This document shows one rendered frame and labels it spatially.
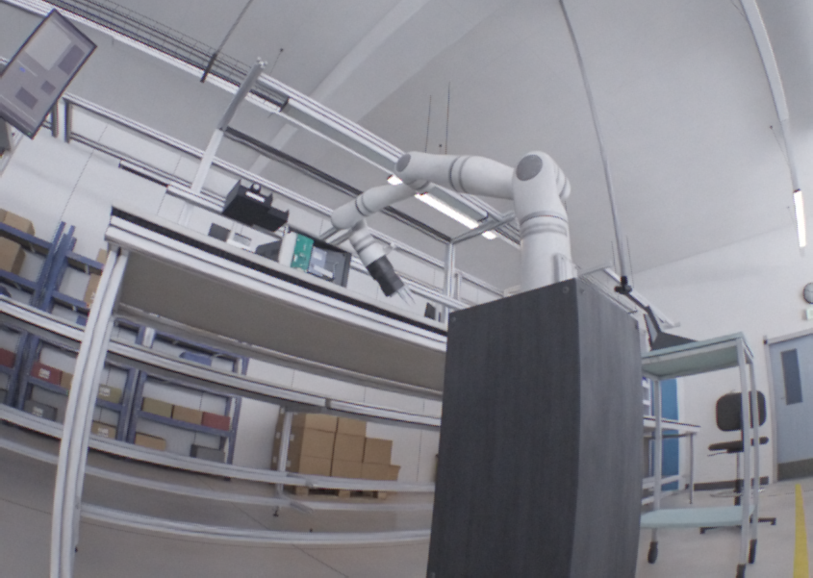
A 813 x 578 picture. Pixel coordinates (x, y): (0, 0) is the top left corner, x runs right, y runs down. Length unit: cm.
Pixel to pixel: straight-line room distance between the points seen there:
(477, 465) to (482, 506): 6
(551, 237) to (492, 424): 33
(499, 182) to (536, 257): 26
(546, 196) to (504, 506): 52
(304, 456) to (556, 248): 417
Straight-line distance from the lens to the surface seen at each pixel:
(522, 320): 61
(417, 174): 109
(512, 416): 59
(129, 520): 181
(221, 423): 491
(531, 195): 79
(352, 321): 107
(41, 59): 206
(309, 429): 467
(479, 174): 95
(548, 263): 72
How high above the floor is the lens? 62
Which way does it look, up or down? 24 degrees up
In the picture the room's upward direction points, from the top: 6 degrees clockwise
